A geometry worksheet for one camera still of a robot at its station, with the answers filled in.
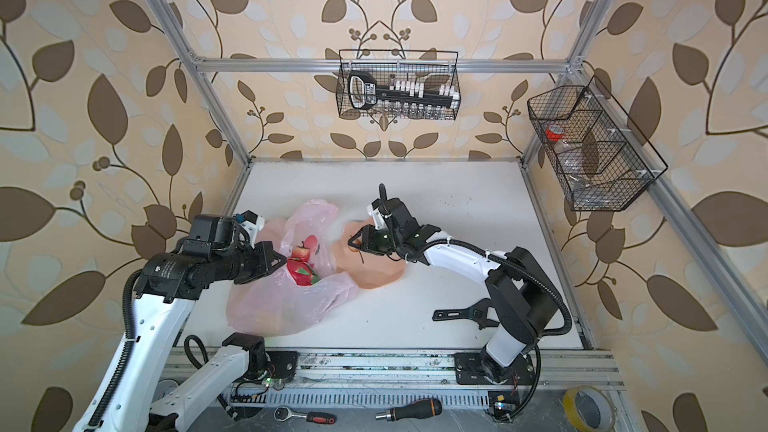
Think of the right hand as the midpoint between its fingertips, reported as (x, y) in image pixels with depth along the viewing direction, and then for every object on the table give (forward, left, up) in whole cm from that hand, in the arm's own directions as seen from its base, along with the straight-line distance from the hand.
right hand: (353, 246), depth 81 cm
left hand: (-8, +13, +10) cm, 18 cm away
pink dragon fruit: (-5, +14, -6) cm, 16 cm away
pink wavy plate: (-2, -4, -12) cm, 13 cm away
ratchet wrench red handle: (-36, +15, -13) cm, 41 cm away
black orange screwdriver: (-36, -16, -12) cm, 41 cm away
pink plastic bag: (-15, +18, -2) cm, 23 cm away
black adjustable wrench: (-15, -34, -14) cm, 40 cm away
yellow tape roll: (-39, -51, -12) cm, 65 cm away
